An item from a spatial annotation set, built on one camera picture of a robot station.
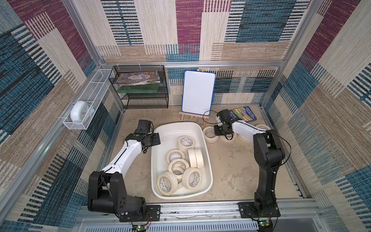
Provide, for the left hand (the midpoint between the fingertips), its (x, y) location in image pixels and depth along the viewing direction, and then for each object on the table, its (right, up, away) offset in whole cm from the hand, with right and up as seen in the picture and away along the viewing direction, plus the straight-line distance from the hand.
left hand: (153, 139), depth 89 cm
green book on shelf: (-12, +33, +10) cm, 36 cm away
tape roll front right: (+23, -22, -4) cm, 32 cm away
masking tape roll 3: (+19, -4, +10) cm, 22 cm away
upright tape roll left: (+23, -9, -7) cm, 26 cm away
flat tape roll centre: (+13, -10, +4) cm, 17 cm away
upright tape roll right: (+27, -10, -7) cm, 30 cm away
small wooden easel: (+26, +15, +17) cm, 34 cm away
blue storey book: (+64, +16, +23) cm, 70 cm away
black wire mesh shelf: (-22, +27, +30) cm, 46 cm away
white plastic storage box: (+8, +3, +16) cm, 18 cm away
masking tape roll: (+74, +7, +16) cm, 76 cm away
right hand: (+41, +5, +13) cm, 43 cm away
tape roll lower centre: (+15, -15, -3) cm, 22 cm away
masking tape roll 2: (+35, +2, +11) cm, 37 cm away
